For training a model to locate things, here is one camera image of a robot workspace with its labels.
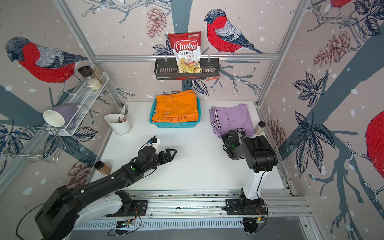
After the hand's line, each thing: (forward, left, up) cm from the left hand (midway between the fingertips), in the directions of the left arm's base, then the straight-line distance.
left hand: (174, 150), depth 82 cm
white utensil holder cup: (+21, +41, -2) cm, 46 cm away
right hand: (+19, -30, -10) cm, 37 cm away
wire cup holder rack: (-5, +56, +17) cm, 59 cm away
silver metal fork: (+30, +37, -1) cm, 48 cm away
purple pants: (+30, -34, -9) cm, 46 cm away
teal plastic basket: (+36, 0, -2) cm, 36 cm away
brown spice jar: (-9, +39, -4) cm, 40 cm away
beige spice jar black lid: (+18, -54, -5) cm, 58 cm away
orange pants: (+35, +2, -1) cm, 35 cm away
